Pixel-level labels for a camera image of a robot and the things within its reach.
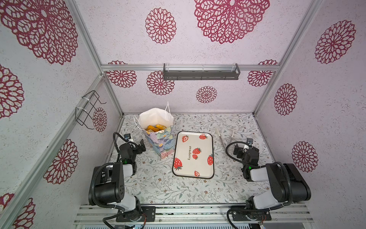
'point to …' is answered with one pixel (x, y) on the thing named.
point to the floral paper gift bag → (163, 141)
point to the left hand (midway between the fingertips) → (136, 143)
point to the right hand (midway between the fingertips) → (246, 143)
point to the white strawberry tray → (194, 155)
